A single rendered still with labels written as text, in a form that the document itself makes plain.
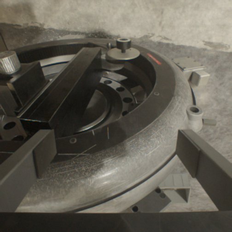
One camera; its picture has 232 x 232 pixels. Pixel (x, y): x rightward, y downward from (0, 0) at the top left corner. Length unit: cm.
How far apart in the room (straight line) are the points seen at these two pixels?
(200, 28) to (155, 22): 25
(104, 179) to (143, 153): 7
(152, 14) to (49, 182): 95
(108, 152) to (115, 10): 88
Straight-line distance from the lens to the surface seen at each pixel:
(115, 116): 51
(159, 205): 37
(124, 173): 26
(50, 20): 116
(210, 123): 57
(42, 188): 26
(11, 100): 37
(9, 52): 39
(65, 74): 45
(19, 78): 35
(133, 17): 104
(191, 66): 64
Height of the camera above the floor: 103
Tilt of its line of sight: 49 degrees down
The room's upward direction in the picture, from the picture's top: 171 degrees counter-clockwise
